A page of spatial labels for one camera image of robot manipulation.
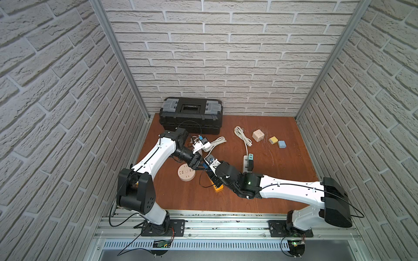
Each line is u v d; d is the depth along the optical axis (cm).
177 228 74
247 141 102
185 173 90
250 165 88
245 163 93
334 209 41
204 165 67
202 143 70
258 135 103
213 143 101
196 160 67
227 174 53
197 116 97
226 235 73
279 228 74
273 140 105
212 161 62
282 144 103
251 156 90
